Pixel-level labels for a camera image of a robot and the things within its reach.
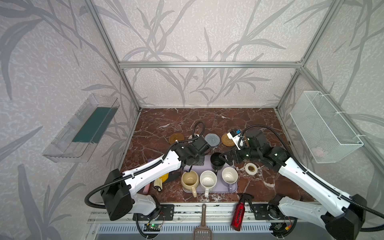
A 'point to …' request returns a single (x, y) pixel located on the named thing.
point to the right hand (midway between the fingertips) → (225, 148)
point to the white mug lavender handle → (229, 176)
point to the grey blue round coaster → (213, 139)
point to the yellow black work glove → (170, 176)
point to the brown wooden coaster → (174, 136)
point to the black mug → (217, 162)
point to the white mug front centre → (208, 180)
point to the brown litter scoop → (203, 232)
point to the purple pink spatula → (148, 186)
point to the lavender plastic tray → (221, 186)
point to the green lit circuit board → (152, 227)
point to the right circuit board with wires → (280, 229)
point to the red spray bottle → (238, 216)
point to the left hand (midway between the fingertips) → (201, 155)
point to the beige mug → (189, 180)
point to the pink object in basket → (318, 151)
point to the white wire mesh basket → (327, 137)
